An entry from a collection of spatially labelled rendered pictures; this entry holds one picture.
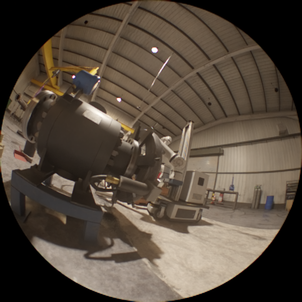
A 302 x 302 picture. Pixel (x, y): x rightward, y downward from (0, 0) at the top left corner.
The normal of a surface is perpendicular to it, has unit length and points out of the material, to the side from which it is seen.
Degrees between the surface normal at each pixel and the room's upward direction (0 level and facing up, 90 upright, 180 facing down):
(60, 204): 90
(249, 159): 90
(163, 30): 173
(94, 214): 90
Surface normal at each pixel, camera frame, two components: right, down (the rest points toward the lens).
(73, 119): 0.66, -0.21
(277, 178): -0.79, -0.41
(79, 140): 0.57, 0.08
